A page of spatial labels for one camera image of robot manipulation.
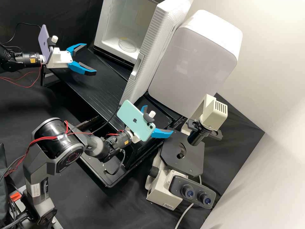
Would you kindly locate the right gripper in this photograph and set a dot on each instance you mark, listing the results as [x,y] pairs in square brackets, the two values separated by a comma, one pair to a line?
[136,140]

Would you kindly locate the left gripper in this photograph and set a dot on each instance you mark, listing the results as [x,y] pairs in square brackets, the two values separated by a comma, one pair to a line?
[59,58]

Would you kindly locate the petri dish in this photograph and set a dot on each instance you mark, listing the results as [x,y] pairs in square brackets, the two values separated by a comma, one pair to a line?
[127,45]

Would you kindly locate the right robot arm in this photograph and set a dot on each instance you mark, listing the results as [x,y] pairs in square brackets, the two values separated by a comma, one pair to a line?
[47,143]

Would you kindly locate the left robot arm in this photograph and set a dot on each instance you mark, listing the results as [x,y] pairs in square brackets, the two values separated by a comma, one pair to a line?
[26,58]

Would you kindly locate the white incubator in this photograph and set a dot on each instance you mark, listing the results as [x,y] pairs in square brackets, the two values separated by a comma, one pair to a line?
[104,23]

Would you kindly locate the incubator door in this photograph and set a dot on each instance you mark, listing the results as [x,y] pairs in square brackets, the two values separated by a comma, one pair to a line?
[152,47]

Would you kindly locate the black platform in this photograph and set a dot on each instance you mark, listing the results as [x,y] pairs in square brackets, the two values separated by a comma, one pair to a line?
[104,57]
[95,90]
[145,101]

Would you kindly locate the black tray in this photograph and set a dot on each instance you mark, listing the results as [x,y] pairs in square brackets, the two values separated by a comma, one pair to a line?
[133,164]

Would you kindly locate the cream microscope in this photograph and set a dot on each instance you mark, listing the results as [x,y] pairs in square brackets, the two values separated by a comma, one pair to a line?
[162,186]

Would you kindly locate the white box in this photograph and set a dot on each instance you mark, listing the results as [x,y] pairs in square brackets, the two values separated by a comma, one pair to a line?
[195,59]

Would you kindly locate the right wrist camera phone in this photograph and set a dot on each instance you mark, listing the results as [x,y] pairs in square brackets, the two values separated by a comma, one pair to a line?
[133,117]

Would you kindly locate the wrist camera phone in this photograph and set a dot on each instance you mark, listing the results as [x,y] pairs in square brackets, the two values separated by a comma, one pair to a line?
[133,117]
[44,40]

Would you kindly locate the left wrist camera phone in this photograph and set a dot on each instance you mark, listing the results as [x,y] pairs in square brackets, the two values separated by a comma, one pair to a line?
[44,40]

